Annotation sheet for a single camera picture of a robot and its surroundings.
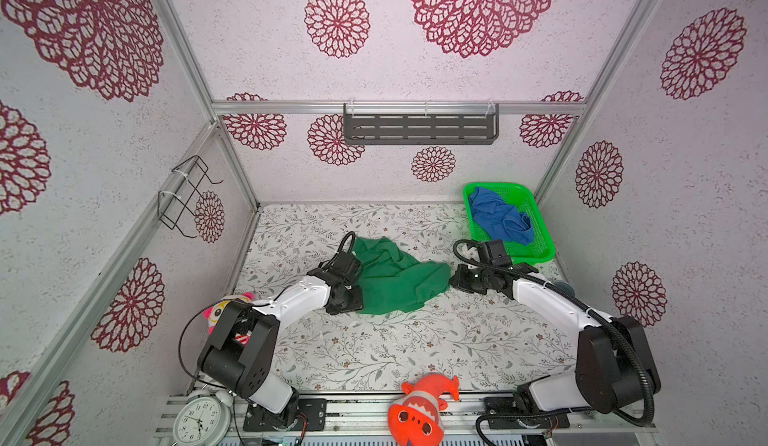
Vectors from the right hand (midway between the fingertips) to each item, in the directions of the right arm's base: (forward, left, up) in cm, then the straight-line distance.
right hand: (449, 276), depth 88 cm
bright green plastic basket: (+38, -33, -4) cm, 50 cm away
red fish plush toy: (-36, +11, -1) cm, 38 cm away
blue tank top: (+29, -22, -7) cm, 37 cm away
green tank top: (+1, +16, -5) cm, 17 cm away
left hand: (-8, +28, -7) cm, 30 cm away
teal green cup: (+1, -35, -5) cm, 35 cm away
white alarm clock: (-38, +60, -5) cm, 72 cm away
